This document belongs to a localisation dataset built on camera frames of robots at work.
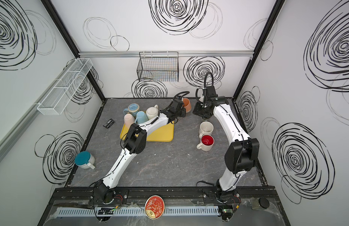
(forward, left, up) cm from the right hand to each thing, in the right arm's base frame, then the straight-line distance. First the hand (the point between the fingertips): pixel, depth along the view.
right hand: (193, 111), depth 85 cm
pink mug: (+2, +43, -12) cm, 45 cm away
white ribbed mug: (+9, +28, -12) cm, 32 cm away
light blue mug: (+4, +35, -12) cm, 38 cm away
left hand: (+14, +4, -13) cm, 20 cm away
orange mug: (+15, +3, -10) cm, 18 cm away
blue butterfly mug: (+10, +42, -10) cm, 44 cm away
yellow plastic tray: (-3, +18, -22) cm, 29 cm away
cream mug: (-11, -10, -18) cm, 23 cm away
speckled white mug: (-1, -10, -17) cm, 20 cm away
